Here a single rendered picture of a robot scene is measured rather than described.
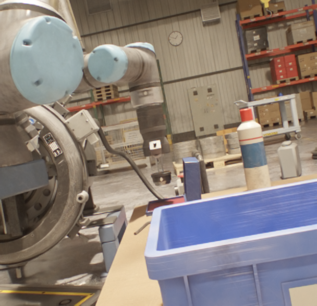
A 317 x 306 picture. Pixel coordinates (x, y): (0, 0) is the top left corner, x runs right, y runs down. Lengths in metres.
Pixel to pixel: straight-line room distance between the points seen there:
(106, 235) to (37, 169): 1.27
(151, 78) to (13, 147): 0.43
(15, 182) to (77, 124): 0.95
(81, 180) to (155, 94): 0.78
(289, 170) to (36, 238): 2.73
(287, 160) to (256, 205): 3.52
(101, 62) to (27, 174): 0.33
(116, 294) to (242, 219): 0.21
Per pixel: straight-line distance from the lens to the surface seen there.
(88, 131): 1.79
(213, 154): 5.86
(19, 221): 1.87
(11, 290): 1.28
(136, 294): 0.60
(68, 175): 1.79
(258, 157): 1.13
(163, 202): 1.22
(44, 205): 1.97
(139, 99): 1.13
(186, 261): 0.34
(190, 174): 1.07
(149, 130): 1.13
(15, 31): 0.79
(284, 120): 8.60
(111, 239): 2.17
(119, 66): 1.02
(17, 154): 0.90
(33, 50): 0.76
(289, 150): 4.03
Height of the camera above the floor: 0.69
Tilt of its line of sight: 3 degrees down
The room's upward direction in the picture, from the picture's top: 11 degrees counter-clockwise
